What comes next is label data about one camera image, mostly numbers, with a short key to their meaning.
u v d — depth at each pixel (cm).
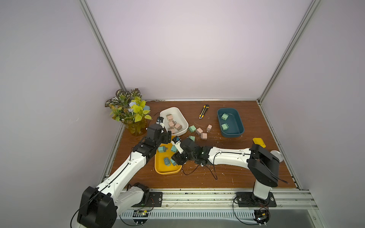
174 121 105
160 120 70
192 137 95
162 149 89
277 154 83
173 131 100
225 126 101
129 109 83
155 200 73
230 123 107
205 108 114
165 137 74
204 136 97
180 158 72
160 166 85
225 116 107
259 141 95
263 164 44
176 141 73
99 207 38
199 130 100
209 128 100
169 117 108
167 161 83
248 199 72
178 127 101
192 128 100
